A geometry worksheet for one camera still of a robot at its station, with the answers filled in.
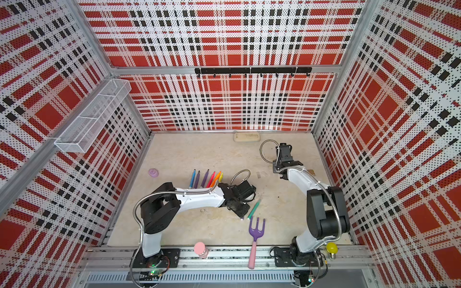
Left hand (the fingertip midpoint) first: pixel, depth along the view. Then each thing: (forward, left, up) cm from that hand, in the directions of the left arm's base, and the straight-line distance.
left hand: (245, 210), depth 87 cm
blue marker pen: (+18, +29, -1) cm, 34 cm away
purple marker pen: (+17, +27, -1) cm, 32 cm away
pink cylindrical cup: (-18, +18, +9) cm, 27 cm away
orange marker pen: (+18, +16, -1) cm, 24 cm away
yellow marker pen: (+18, +13, 0) cm, 23 cm away
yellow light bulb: (-17, -36, +2) cm, 40 cm away
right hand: (+21, -21, +8) cm, 31 cm away
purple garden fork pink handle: (-11, -5, -1) cm, 12 cm away
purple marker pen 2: (+19, +22, 0) cm, 29 cm away
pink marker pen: (+17, +19, -1) cm, 26 cm away
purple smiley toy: (+21, +51, +2) cm, 55 cm away
